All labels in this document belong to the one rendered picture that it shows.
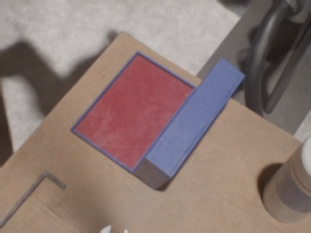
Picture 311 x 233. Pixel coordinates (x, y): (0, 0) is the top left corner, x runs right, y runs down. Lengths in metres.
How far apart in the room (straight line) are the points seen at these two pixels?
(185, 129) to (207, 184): 0.13
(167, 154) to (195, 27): 0.83
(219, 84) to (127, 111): 0.16
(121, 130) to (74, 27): 0.72
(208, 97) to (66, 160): 0.22
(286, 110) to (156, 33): 0.42
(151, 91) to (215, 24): 0.68
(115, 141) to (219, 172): 0.15
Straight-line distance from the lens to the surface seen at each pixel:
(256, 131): 0.65
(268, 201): 0.59
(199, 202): 0.60
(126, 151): 0.62
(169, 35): 1.27
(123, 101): 0.65
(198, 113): 0.52
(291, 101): 1.22
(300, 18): 1.04
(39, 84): 1.23
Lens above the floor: 1.06
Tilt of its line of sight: 66 degrees down
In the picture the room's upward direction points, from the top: straight up
